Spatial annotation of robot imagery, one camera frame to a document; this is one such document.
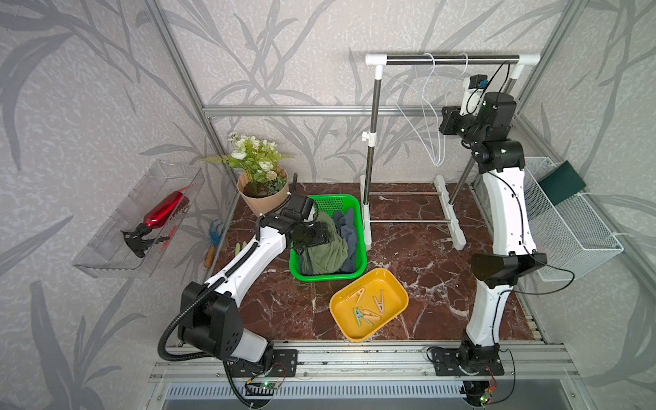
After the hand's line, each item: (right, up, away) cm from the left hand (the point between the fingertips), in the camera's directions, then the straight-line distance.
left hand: (325, 238), depth 83 cm
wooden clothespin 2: (+14, -25, -1) cm, 29 cm away
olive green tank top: (+2, -7, +2) cm, 7 cm away
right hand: (+34, +39, -11) cm, 53 cm away
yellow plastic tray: (+14, -22, +2) cm, 26 cm away
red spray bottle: (-41, +9, -16) cm, 45 cm away
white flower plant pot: (-26, +19, +15) cm, 35 cm away
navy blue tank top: (+7, +3, +10) cm, 13 cm away
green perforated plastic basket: (-1, +12, +32) cm, 34 cm away
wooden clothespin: (+11, -19, +4) cm, 23 cm away
